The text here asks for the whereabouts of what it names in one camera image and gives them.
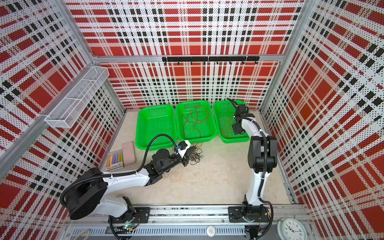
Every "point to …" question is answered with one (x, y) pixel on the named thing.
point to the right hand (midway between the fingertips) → (248, 128)
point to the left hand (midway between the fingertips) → (195, 148)
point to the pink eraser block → (128, 152)
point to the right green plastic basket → (224, 111)
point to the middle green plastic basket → (208, 130)
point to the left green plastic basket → (155, 119)
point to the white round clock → (290, 228)
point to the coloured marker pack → (115, 160)
